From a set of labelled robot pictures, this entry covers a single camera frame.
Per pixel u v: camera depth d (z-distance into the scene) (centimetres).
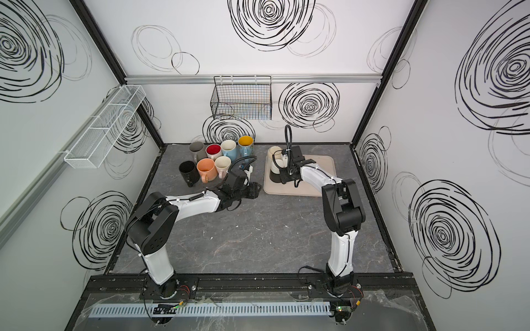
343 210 52
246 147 106
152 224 48
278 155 93
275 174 99
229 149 105
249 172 84
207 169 101
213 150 110
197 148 108
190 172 98
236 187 74
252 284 75
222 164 104
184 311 69
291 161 79
